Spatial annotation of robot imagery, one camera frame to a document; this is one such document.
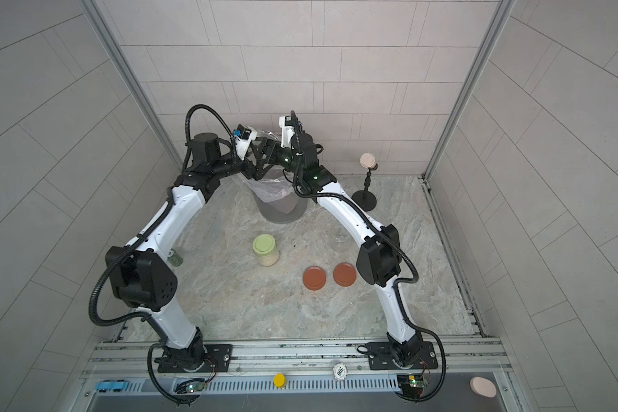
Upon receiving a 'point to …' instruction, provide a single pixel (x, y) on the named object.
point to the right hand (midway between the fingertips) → (257, 142)
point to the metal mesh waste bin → (284, 210)
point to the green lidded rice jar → (266, 250)
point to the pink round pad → (483, 386)
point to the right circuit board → (411, 384)
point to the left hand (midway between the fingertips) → (271, 151)
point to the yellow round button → (279, 380)
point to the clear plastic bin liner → (275, 185)
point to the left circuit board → (190, 386)
